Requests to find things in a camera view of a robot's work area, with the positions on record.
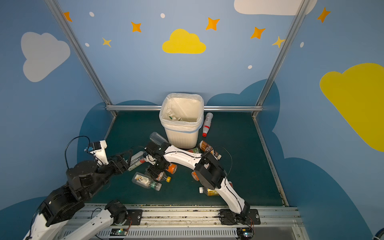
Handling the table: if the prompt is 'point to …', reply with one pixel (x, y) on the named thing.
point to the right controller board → (244, 233)
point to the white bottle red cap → (207, 123)
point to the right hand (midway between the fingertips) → (157, 171)
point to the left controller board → (118, 232)
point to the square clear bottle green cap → (145, 181)
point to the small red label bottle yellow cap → (162, 176)
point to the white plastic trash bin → (182, 115)
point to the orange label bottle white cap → (172, 168)
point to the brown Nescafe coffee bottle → (204, 146)
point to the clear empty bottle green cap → (157, 138)
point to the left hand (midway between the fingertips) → (130, 153)
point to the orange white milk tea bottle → (195, 176)
